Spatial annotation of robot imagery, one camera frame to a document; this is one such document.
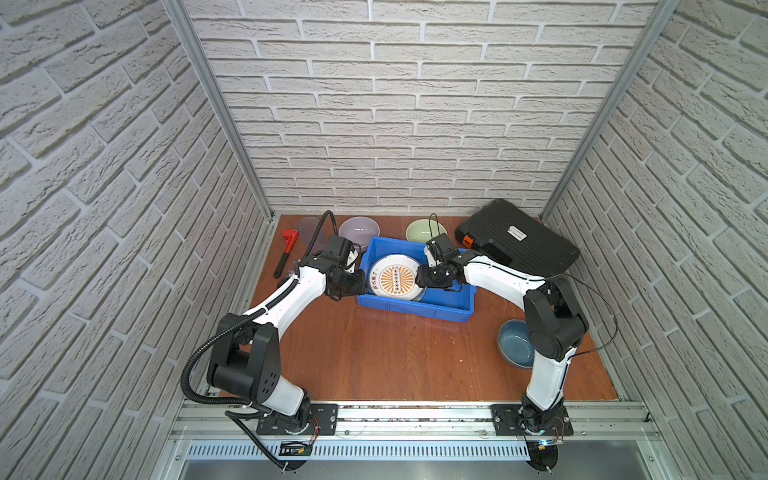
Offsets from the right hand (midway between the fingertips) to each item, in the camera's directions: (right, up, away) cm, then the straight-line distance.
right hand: (421, 278), depth 93 cm
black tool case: (+39, +10, +8) cm, 41 cm away
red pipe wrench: (-48, +13, +17) cm, 52 cm away
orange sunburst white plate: (-9, 0, +4) cm, 10 cm away
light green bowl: (+1, +17, +18) cm, 24 cm away
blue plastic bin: (+7, -8, +1) cm, 11 cm away
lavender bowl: (-22, +16, +16) cm, 32 cm away
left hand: (-18, -1, -6) cm, 19 cm away
